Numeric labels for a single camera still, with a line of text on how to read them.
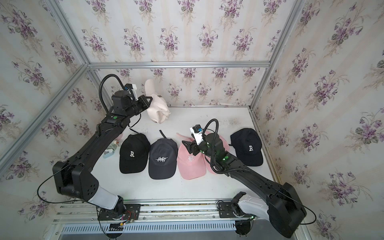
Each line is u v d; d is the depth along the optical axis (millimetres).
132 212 720
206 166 878
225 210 733
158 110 774
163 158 882
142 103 688
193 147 665
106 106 1159
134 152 861
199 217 727
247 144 904
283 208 397
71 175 453
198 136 659
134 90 702
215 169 593
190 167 878
